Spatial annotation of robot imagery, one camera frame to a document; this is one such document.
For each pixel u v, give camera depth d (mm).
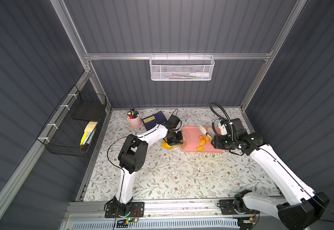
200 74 908
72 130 727
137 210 722
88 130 725
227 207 727
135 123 1057
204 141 989
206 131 804
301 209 366
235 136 551
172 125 786
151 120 1116
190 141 968
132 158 551
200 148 960
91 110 788
